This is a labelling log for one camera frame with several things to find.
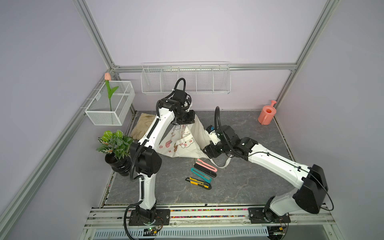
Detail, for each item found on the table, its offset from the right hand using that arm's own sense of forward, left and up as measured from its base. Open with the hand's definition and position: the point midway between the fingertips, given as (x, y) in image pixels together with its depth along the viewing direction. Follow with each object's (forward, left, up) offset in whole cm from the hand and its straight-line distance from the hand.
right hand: (208, 146), depth 79 cm
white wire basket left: (+11, +55, +16) cm, 58 cm away
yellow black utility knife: (-14, +5, -16) cm, 22 cm away
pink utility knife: (-3, 0, -18) cm, 18 cm away
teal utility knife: (-11, +1, -18) cm, 21 cm away
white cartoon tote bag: (+6, +10, -4) cm, 12 cm away
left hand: (+13, +7, +5) cm, 15 cm away
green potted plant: (-2, +47, +4) cm, 47 cm away
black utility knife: (-6, +1, -18) cm, 19 cm away
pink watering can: (+31, -44, -8) cm, 55 cm away
